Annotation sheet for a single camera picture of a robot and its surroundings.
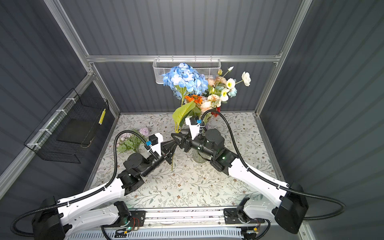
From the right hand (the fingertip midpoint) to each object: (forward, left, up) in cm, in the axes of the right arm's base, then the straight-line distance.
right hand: (176, 134), depth 64 cm
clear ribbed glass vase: (-9, -11, -4) cm, 14 cm away
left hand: (-1, -1, -2) cm, 3 cm away
